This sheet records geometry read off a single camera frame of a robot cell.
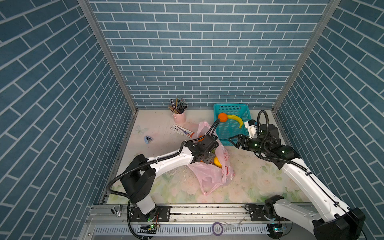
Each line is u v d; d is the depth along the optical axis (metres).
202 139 0.66
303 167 0.46
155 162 0.47
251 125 0.68
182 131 1.06
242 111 1.12
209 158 0.75
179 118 1.08
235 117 1.13
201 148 0.64
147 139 1.01
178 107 1.07
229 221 0.72
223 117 1.11
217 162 0.85
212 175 0.76
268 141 0.56
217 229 0.70
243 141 0.65
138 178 0.44
